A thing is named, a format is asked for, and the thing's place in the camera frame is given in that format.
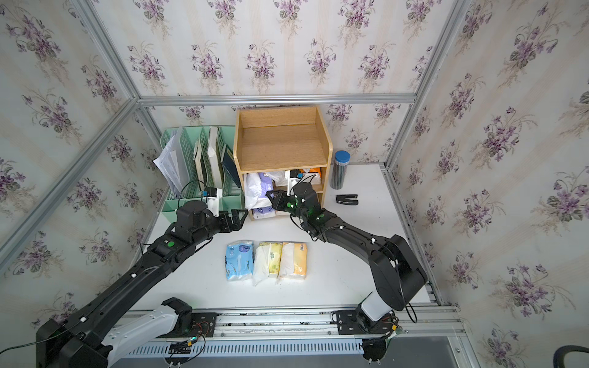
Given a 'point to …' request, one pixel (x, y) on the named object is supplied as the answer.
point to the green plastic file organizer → (208, 160)
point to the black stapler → (342, 199)
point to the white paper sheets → (172, 164)
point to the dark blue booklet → (229, 162)
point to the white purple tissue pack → (257, 185)
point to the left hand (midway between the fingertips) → (241, 213)
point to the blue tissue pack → (239, 260)
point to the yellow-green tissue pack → (267, 262)
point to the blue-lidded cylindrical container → (340, 169)
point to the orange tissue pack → (310, 170)
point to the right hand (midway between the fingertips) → (268, 194)
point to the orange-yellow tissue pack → (294, 260)
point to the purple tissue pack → (263, 212)
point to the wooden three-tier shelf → (277, 149)
